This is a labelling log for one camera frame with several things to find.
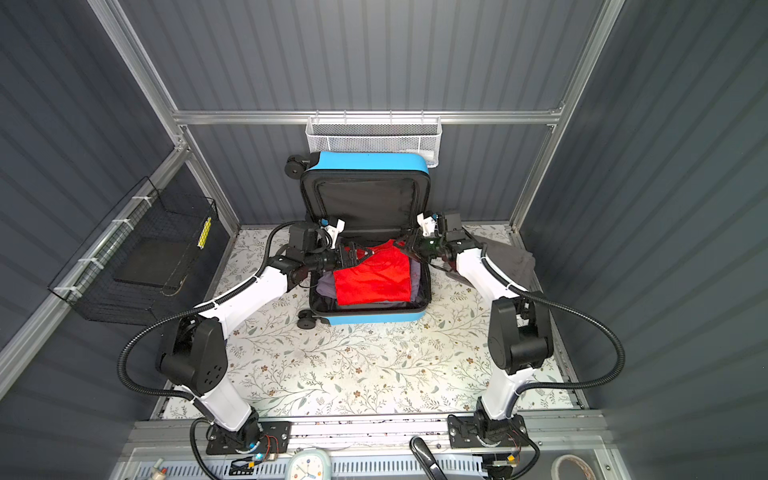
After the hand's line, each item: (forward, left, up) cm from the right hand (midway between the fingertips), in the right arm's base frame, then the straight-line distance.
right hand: (399, 248), depth 87 cm
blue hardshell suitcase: (+12, +6, +10) cm, 16 cm away
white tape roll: (-49, -39, -20) cm, 66 cm away
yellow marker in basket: (+1, +55, +8) cm, 55 cm away
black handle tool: (-50, -5, -15) cm, 53 cm away
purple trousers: (-3, +24, -13) cm, 28 cm away
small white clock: (-51, +21, -17) cm, 58 cm away
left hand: (-3, +10, +1) cm, 11 cm away
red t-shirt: (-4, +5, -9) cm, 11 cm away
